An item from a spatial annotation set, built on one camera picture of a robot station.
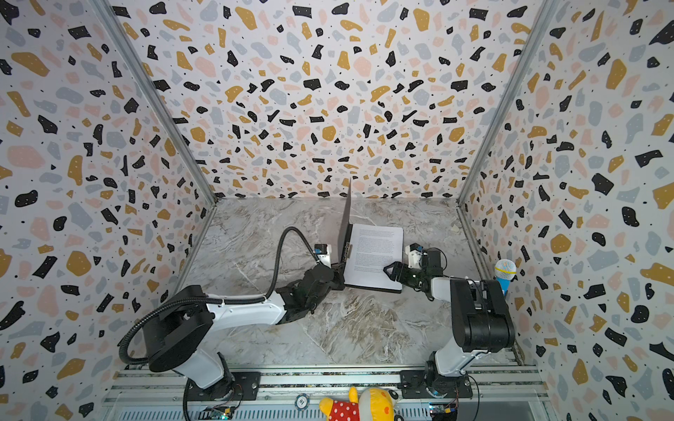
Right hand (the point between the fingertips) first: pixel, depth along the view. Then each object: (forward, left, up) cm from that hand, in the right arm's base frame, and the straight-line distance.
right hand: (388, 267), depth 95 cm
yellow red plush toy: (-42, +7, +4) cm, 42 cm away
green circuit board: (-44, +49, -3) cm, 65 cm away
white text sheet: (+10, +5, -3) cm, 11 cm away
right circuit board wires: (-42, -12, -5) cm, 44 cm away
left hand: (-5, +15, +11) cm, 20 cm away
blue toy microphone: (-13, -27, +22) cm, 38 cm away
